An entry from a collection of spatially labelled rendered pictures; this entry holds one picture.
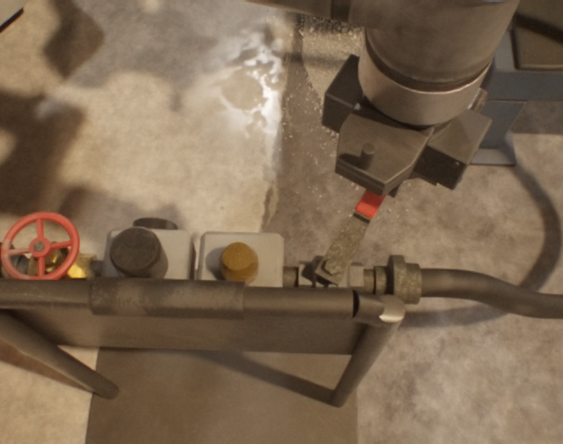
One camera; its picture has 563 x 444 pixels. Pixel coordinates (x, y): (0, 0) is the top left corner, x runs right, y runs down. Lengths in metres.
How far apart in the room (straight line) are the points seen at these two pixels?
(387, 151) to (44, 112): 0.95
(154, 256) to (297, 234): 0.57
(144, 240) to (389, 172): 0.25
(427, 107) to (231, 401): 0.70
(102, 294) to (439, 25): 0.32
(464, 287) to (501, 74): 0.48
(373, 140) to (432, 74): 0.08
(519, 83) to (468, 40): 0.69
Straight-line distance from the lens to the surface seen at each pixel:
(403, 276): 0.65
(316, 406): 1.06
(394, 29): 0.41
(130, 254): 0.61
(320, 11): 0.41
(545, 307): 0.79
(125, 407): 1.09
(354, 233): 0.64
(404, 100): 0.46
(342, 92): 0.55
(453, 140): 0.54
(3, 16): 1.42
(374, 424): 1.08
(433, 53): 0.42
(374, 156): 0.48
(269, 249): 0.64
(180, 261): 0.65
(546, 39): 1.11
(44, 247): 0.63
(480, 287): 0.68
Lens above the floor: 1.06
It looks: 67 degrees down
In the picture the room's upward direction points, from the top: straight up
